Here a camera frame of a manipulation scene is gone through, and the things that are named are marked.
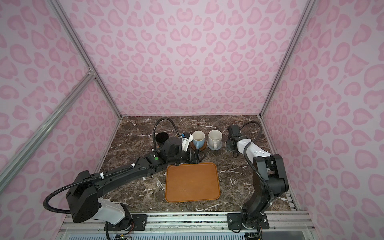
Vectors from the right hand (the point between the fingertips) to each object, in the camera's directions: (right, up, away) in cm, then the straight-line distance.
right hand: (233, 145), depth 94 cm
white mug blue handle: (-22, +4, -3) cm, 23 cm away
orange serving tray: (-26, -20, -9) cm, 34 cm away
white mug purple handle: (-11, +4, +6) cm, 13 cm away
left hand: (-20, -2, -20) cm, 29 cm away
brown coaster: (-20, -3, +4) cm, 20 cm away
